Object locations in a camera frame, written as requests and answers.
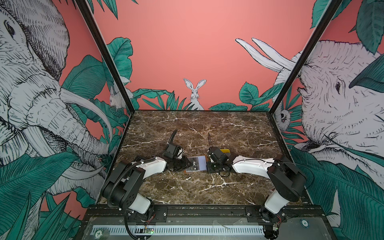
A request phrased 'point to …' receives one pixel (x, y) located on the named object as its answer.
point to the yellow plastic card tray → (225, 150)
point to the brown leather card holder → (203, 162)
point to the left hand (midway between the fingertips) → (192, 163)
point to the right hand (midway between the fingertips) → (205, 167)
